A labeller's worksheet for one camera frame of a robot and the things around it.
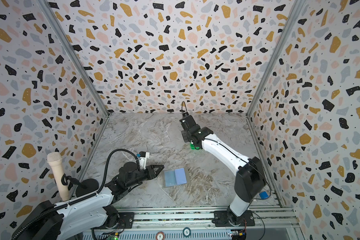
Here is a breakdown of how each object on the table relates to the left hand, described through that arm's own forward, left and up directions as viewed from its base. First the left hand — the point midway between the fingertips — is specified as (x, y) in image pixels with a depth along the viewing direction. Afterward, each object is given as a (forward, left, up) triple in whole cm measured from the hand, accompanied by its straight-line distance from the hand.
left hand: (165, 165), depth 78 cm
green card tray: (+21, -16, -15) cm, 30 cm away
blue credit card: (0, -7, -15) cm, 17 cm away
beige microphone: (-4, +43, +17) cm, 46 cm away
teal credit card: (-1, -2, -14) cm, 14 cm away
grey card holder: (0, -12, -14) cm, 18 cm away
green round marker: (-28, -11, -13) cm, 33 cm away
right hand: (+19, -13, +8) cm, 24 cm away
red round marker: (-29, +1, -12) cm, 31 cm away
